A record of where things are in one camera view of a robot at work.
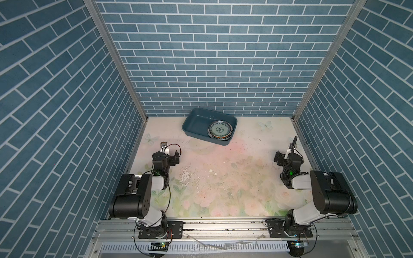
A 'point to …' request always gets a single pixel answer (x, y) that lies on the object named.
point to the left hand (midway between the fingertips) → (171, 150)
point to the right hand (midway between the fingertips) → (289, 153)
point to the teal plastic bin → (197, 120)
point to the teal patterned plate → (220, 130)
